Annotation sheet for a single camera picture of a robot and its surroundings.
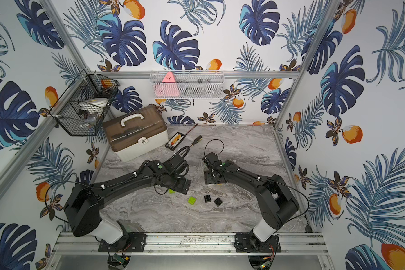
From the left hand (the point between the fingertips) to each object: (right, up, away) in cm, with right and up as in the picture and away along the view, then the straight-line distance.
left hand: (182, 184), depth 82 cm
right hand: (+16, +1, +9) cm, 18 cm away
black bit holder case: (-8, +22, +28) cm, 36 cm away
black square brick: (+13, -8, +4) cm, 16 cm away
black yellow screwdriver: (+6, +22, +28) cm, 36 cm away
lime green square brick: (-4, -1, -9) cm, 10 cm away
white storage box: (-25, +25, +9) cm, 37 cm away
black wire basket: (-52, +38, +4) cm, 64 cm away
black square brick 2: (+18, -10, +4) cm, 21 cm away
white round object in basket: (-41, +38, -2) cm, 56 cm away
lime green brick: (+4, -9, +4) cm, 11 cm away
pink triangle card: (-9, +50, +8) cm, 51 cm away
